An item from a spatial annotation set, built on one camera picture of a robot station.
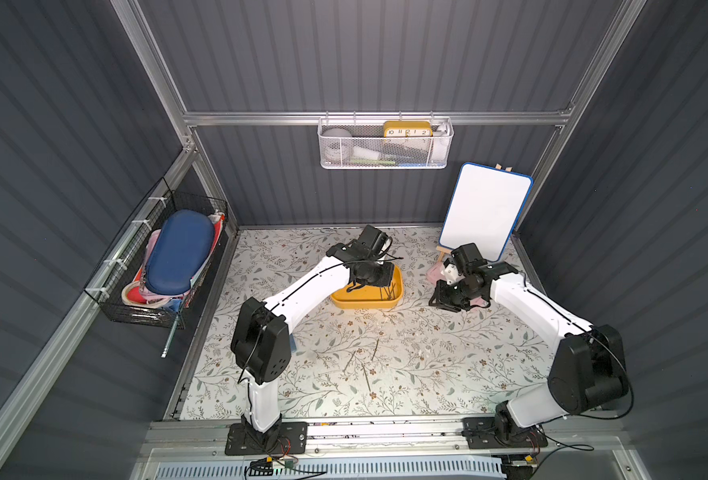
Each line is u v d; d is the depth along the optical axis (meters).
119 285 0.63
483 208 0.91
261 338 0.47
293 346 0.89
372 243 0.67
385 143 0.90
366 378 0.83
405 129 0.87
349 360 0.87
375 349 0.89
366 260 0.62
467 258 0.69
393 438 0.75
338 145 0.83
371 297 1.02
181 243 0.70
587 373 0.43
